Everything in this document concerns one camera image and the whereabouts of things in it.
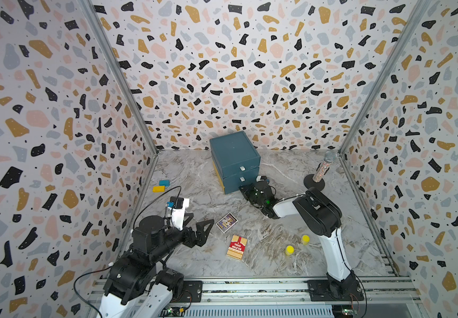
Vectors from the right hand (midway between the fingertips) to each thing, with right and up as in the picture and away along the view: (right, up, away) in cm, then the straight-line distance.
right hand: (238, 186), depth 99 cm
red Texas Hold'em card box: (-1, -24, -15) cm, 29 cm away
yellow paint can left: (+21, -25, -17) cm, 37 cm away
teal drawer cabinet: (-1, +13, -10) cm, 16 cm away
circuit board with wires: (-23, -42, -29) cm, 56 cm away
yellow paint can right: (+29, -22, -14) cm, 39 cm away
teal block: (-40, +1, +7) cm, 41 cm away
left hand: (-10, -7, -35) cm, 37 cm away
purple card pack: (-5, -16, -8) cm, 19 cm away
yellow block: (-43, -2, +6) cm, 43 cm away
